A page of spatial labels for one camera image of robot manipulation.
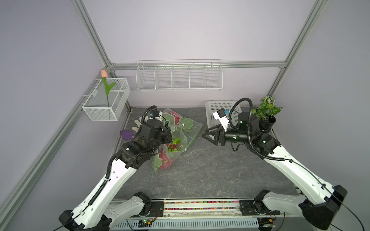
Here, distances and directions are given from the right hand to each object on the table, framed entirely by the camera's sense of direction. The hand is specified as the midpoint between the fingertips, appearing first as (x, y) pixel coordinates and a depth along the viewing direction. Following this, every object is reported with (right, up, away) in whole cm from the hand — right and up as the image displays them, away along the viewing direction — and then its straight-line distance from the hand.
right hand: (204, 133), depth 64 cm
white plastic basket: (+11, +17, +48) cm, 52 cm away
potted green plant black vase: (+38, +10, +19) cm, 43 cm away
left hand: (-17, +1, +4) cm, 17 cm away
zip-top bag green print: (-10, -9, +32) cm, 35 cm away
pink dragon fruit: (-18, -10, +2) cm, 21 cm away
